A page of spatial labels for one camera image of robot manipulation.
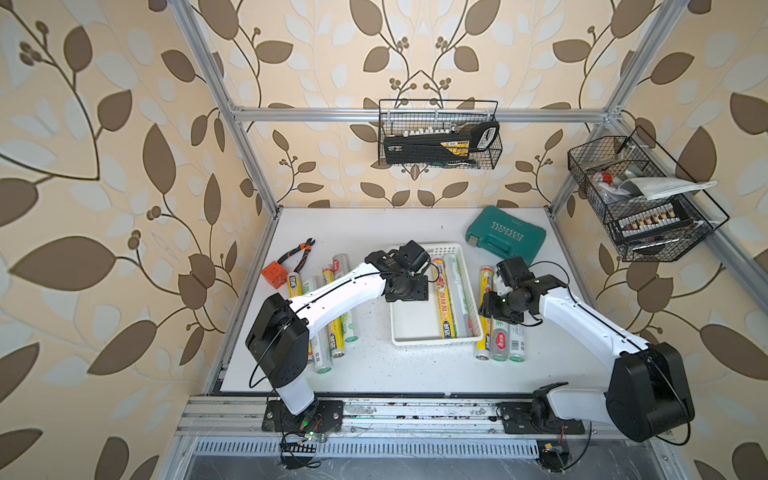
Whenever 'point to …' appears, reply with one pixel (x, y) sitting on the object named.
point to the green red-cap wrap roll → (499, 340)
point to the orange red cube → (275, 274)
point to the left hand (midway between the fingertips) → (420, 294)
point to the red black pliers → (306, 247)
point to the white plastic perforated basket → (417, 322)
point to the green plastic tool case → (505, 235)
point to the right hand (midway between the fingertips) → (487, 312)
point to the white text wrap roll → (516, 342)
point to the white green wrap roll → (458, 300)
